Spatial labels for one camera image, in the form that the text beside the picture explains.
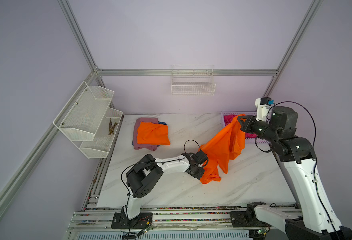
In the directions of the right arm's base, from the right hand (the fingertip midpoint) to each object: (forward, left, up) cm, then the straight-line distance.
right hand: (238, 121), depth 65 cm
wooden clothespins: (+19, +71, -24) cm, 77 cm away
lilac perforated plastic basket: (-5, -5, -8) cm, 11 cm away
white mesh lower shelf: (+6, +75, -26) cm, 79 cm away
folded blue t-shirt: (+33, +40, -36) cm, 63 cm away
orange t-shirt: (-3, +2, -15) cm, 16 cm away
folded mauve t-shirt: (+11, +55, -35) cm, 66 cm away
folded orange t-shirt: (+18, +46, -30) cm, 58 cm away
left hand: (-8, +17, -39) cm, 43 cm away
